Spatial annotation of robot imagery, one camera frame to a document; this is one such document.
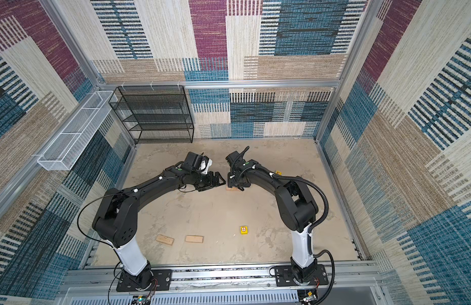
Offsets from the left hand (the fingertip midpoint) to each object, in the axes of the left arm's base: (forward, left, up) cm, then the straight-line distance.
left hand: (221, 181), depth 89 cm
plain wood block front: (-22, +11, -11) cm, 27 cm away
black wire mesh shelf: (+42, +39, +6) cm, 57 cm away
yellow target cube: (-19, -10, -10) cm, 24 cm away
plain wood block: (-1, -6, -5) cm, 8 cm away
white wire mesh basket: (-1, +57, +22) cm, 61 cm away
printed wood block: (-22, +24, -11) cm, 34 cm away
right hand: (+2, -7, -6) cm, 9 cm away
